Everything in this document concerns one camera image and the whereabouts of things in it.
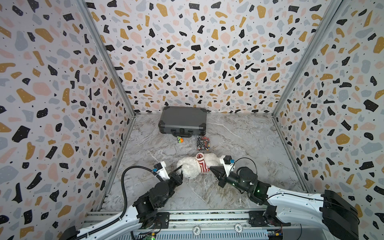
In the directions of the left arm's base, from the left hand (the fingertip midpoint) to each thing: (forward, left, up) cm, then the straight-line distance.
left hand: (187, 165), depth 74 cm
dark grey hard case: (+36, +5, -7) cm, 37 cm away
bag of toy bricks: (+22, -9, -15) cm, 28 cm away
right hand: (-2, -12, +2) cm, 12 cm away
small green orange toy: (+26, +7, -16) cm, 31 cm away
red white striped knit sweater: (+4, -6, 0) cm, 8 cm away
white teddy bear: (-2, -2, +2) cm, 3 cm away
